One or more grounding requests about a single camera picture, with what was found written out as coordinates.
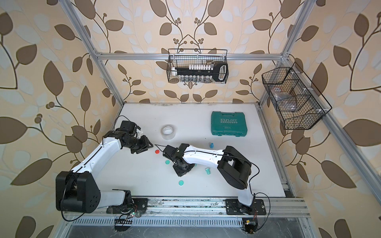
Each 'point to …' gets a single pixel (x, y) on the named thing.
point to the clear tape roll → (168, 132)
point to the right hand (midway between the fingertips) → (183, 171)
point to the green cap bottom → (181, 182)
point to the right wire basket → (307, 112)
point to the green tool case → (228, 124)
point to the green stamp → (208, 171)
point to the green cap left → (167, 162)
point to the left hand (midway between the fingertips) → (148, 144)
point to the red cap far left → (157, 151)
